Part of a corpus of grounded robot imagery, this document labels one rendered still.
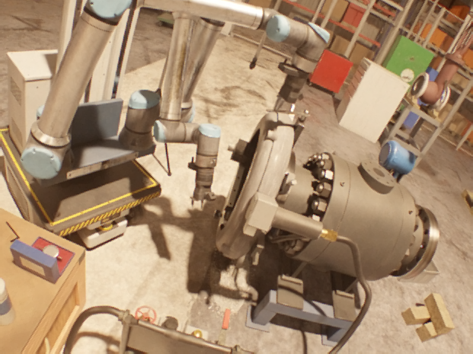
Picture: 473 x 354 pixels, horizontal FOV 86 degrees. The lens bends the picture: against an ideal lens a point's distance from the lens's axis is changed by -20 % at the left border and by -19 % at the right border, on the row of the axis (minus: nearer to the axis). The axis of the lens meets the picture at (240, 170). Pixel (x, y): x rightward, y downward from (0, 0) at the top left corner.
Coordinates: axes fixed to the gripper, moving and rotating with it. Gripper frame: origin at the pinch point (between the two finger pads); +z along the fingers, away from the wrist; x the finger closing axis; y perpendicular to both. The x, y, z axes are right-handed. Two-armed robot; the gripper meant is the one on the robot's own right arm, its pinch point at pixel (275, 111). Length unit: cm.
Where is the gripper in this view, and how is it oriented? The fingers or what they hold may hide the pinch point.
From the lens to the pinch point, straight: 122.9
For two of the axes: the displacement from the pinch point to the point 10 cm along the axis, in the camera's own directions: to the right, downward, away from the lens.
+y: 8.4, -0.5, 5.4
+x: -4.2, -6.8, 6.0
